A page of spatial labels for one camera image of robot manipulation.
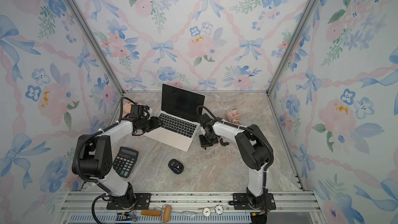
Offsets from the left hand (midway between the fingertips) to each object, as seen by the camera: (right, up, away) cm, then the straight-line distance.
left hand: (161, 123), depth 95 cm
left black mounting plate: (-3, -35, -21) cm, 41 cm away
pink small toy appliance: (+45, +4, +5) cm, 46 cm away
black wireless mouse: (+11, -22, -13) cm, 28 cm away
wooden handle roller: (+9, -37, -25) cm, 46 cm away
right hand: (+27, -13, -2) cm, 30 cm away
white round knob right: (+33, -38, -23) cm, 55 cm away
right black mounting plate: (+43, -35, -21) cm, 60 cm away
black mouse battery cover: (+38, -12, -1) cm, 40 cm away
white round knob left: (+27, -39, -23) cm, 52 cm away
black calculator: (-16, -20, -11) cm, 28 cm away
